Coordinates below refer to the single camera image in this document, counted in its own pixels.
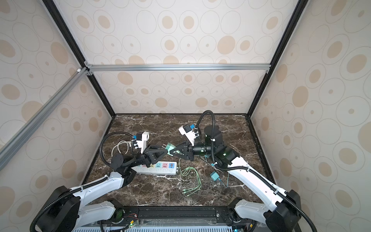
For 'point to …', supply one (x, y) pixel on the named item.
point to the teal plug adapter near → (214, 176)
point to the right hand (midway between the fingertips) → (177, 149)
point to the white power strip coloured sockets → (160, 167)
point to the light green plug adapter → (169, 147)
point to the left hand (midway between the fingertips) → (169, 156)
